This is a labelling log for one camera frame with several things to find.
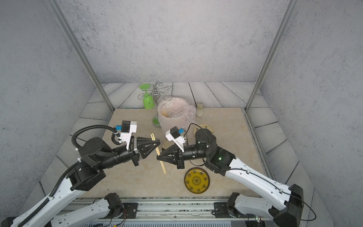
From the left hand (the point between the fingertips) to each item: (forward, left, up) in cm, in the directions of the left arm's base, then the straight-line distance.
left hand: (158, 145), depth 50 cm
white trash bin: (+30, -8, -23) cm, 38 cm away
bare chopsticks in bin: (+42, +4, -28) cm, 50 cm away
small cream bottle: (+51, -21, -36) cm, 65 cm away
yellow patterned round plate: (+2, -16, -42) cm, 45 cm away
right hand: (-2, 0, -7) cm, 7 cm away
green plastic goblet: (+52, +17, -25) cm, 60 cm away
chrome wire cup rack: (+46, +10, -22) cm, 52 cm away
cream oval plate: (+41, -24, -41) cm, 63 cm away
